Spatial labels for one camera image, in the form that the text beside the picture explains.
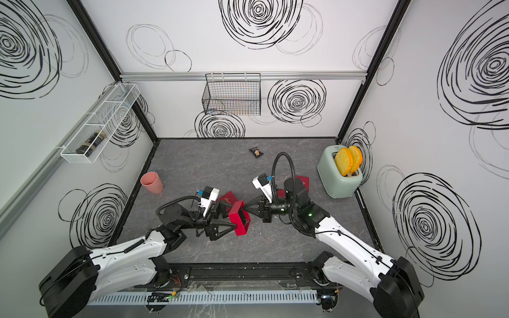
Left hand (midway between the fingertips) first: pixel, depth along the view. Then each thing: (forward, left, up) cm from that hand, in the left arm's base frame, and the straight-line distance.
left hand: (236, 221), depth 63 cm
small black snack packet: (+49, -5, -22) cm, 54 cm away
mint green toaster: (+23, -39, -11) cm, 47 cm away
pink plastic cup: (+25, +44, -17) cm, 53 cm away
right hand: (+4, -3, 0) cm, 5 cm away
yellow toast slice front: (+30, -44, -4) cm, 53 cm away
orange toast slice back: (+29, -48, -1) cm, 56 cm away
